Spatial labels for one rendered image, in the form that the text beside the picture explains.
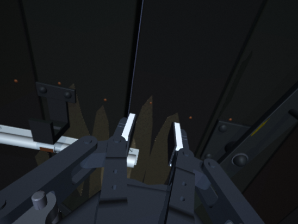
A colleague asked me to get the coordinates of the dark wooden door leaf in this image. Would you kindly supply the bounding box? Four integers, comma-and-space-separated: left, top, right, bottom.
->
127, 0, 298, 224
0, 0, 143, 196

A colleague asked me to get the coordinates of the dark grey swing bar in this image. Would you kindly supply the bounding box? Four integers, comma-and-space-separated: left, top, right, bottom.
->
218, 87, 298, 192

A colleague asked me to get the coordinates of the white sliding bolt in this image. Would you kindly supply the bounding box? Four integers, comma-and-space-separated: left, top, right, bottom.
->
0, 124, 140, 168

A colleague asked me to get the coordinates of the black riveted mounting plate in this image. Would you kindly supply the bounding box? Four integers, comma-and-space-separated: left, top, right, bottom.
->
201, 120, 251, 164

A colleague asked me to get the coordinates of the black bolt keeper bracket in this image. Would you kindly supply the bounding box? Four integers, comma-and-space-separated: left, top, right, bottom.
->
28, 81, 77, 145

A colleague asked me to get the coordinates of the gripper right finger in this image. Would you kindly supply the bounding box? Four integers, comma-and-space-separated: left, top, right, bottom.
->
167, 122, 265, 224

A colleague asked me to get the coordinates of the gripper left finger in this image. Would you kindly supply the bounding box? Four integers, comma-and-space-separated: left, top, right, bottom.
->
0, 113, 137, 224

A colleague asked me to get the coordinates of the black round pivot bolt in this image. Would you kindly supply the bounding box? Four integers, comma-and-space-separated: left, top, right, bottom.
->
231, 153, 249, 167

